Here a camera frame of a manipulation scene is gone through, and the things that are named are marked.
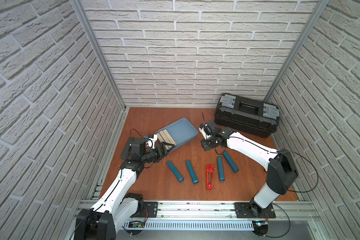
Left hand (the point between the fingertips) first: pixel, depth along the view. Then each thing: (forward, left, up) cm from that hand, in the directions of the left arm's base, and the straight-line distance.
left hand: (172, 148), depth 78 cm
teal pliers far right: (-2, -35, -14) cm, 37 cm away
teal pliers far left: (-7, -1, -16) cm, 18 cm away
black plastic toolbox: (+23, -46, 0) cm, 51 cm away
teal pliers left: (-7, -11, -15) cm, 20 cm away
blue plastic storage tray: (+23, -4, -17) cm, 29 cm away
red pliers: (-9, -22, -17) cm, 29 cm away
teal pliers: (-6, -28, -14) cm, 32 cm away
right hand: (+6, -20, -6) cm, 22 cm away
